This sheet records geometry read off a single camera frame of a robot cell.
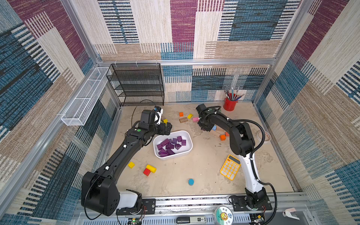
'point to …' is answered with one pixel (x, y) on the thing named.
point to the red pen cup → (229, 105)
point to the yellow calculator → (230, 167)
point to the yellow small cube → (131, 165)
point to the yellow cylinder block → (152, 168)
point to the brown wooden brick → (183, 119)
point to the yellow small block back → (189, 116)
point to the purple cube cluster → (179, 138)
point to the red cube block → (146, 172)
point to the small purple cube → (177, 146)
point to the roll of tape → (267, 136)
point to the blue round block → (191, 182)
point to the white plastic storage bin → (183, 150)
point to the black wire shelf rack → (137, 84)
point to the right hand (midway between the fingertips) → (205, 127)
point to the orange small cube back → (181, 114)
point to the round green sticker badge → (223, 215)
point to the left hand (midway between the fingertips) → (165, 124)
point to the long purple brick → (163, 153)
